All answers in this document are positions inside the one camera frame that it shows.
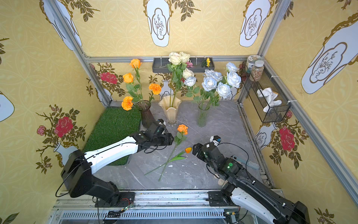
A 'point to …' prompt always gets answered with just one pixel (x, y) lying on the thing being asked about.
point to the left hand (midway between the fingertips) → (166, 137)
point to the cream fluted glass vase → (170, 103)
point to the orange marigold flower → (156, 89)
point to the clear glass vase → (203, 113)
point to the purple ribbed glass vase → (148, 120)
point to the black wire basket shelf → (249, 88)
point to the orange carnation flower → (127, 104)
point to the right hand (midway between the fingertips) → (199, 147)
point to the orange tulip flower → (188, 150)
